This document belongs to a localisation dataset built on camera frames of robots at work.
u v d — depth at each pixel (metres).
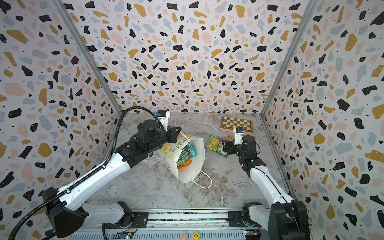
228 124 1.13
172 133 0.61
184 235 0.69
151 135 0.53
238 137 0.75
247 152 0.64
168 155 0.78
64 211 0.38
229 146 0.75
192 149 0.88
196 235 0.69
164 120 0.63
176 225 0.73
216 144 1.00
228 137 1.09
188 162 0.88
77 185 0.41
